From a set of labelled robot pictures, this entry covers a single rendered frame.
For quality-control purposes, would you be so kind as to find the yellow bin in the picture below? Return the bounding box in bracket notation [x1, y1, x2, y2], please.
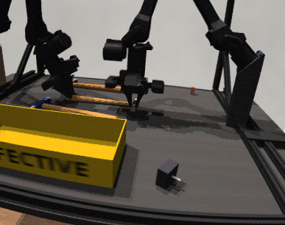
[0, 104, 127, 188]

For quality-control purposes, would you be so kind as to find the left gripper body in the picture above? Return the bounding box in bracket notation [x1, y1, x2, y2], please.
[105, 63, 164, 94]

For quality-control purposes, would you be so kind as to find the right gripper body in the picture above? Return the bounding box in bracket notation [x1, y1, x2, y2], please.
[41, 56, 77, 91]

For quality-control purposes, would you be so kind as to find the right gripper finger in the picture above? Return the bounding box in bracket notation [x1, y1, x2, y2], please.
[52, 79, 72, 99]
[66, 74, 75, 96]

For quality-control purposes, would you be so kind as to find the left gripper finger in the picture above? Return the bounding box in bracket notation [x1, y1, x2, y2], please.
[120, 90, 132, 108]
[136, 91, 148, 109]

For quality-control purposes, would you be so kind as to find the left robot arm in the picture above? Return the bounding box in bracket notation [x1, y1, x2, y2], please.
[102, 0, 258, 94]

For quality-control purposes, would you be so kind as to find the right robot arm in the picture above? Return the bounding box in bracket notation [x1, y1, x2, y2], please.
[0, 0, 80, 74]

